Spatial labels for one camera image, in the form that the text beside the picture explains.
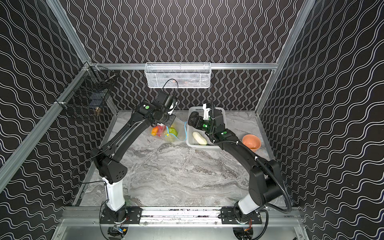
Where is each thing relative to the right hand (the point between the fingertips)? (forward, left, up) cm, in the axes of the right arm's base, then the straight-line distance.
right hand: (192, 119), depth 82 cm
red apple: (+3, +21, -13) cm, 25 cm away
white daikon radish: (+1, -5, -21) cm, 22 cm away
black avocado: (-1, -1, +3) cm, 3 cm away
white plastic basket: (0, +2, -21) cm, 21 cm away
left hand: (-1, +10, +2) cm, 11 cm away
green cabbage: (-6, +12, -7) cm, 15 cm away
